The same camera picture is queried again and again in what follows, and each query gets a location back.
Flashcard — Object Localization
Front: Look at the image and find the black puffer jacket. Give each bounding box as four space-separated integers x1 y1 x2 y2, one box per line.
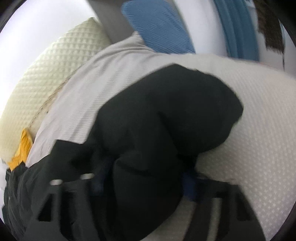
3 64 243 240

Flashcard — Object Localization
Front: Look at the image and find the beige quilted blanket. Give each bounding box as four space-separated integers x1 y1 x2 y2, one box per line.
27 34 295 240

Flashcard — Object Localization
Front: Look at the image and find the yellow pillow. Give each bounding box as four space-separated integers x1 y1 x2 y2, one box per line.
8 128 33 171

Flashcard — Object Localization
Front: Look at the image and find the cream padded headboard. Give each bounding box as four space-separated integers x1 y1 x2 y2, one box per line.
1 18 111 163

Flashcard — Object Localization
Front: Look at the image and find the blue striped cloth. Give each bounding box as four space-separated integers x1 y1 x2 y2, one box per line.
214 0 259 61

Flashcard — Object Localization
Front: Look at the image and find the grey wardrobe cabinet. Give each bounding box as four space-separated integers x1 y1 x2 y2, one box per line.
88 0 134 44

